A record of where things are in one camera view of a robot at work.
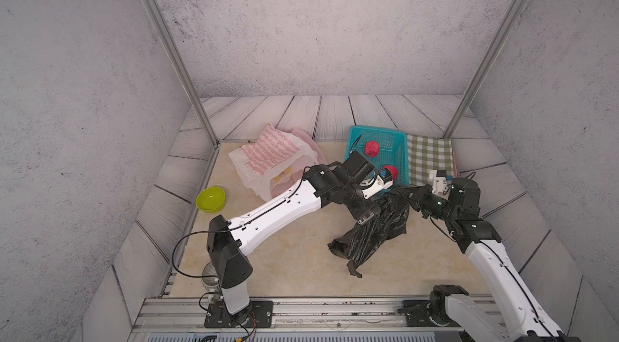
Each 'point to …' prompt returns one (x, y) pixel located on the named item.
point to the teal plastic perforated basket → (392, 149)
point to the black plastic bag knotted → (363, 239)
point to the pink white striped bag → (272, 161)
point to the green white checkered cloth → (426, 154)
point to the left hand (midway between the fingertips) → (376, 208)
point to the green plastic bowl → (210, 199)
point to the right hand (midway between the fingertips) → (400, 189)
